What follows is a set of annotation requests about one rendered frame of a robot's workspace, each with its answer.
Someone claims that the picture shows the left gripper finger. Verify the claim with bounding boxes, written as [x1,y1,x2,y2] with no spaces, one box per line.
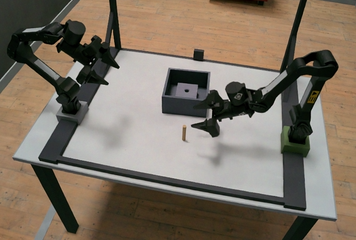
[191,119,210,134]
[193,96,211,109]

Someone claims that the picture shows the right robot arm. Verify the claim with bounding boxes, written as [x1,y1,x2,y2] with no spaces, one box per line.
[7,19,103,115]

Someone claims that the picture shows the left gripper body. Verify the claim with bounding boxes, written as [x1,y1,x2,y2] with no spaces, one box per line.
[207,89,234,137]

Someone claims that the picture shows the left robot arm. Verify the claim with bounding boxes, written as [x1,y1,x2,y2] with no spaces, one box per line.
[207,49,339,145]

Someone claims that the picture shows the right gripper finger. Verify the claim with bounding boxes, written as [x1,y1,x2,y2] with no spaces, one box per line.
[101,48,120,69]
[84,69,109,86]

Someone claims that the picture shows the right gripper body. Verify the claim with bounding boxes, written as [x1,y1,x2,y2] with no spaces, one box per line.
[72,42,110,85]

